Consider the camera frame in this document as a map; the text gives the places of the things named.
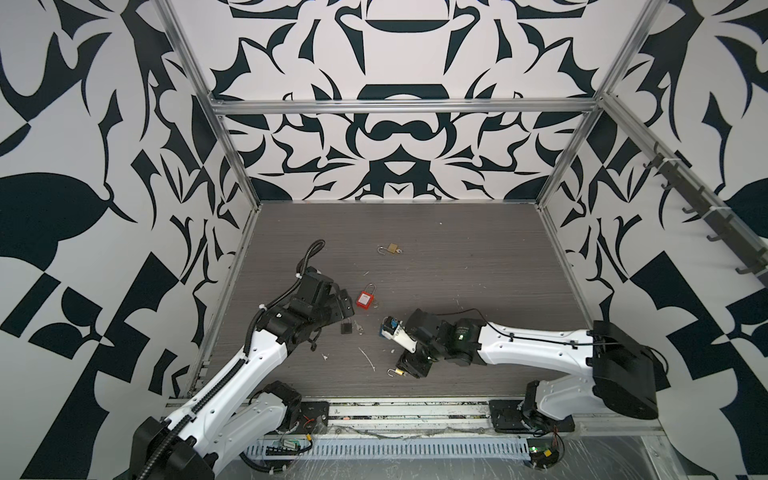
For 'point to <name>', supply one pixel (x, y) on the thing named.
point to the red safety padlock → (366, 298)
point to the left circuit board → (287, 447)
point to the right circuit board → (543, 452)
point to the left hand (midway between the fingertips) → (339, 300)
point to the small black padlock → (346, 328)
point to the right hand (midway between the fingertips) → (402, 356)
